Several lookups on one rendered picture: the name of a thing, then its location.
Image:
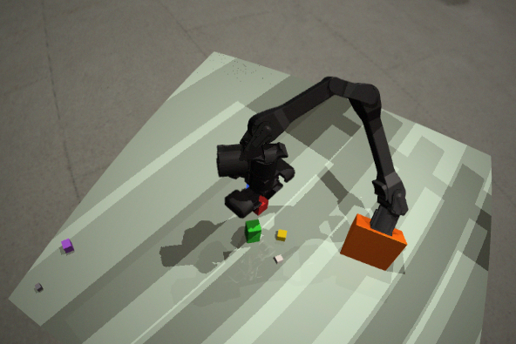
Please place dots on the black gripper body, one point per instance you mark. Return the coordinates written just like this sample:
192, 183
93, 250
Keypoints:
243, 205

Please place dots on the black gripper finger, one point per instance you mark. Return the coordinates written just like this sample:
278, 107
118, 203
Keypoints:
256, 205
274, 191

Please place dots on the small yellow block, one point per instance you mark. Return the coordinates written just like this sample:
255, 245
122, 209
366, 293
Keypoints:
281, 235

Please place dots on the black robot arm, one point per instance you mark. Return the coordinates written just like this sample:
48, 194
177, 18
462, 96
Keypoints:
254, 150

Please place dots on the purple cube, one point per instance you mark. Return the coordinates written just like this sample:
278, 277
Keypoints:
67, 245

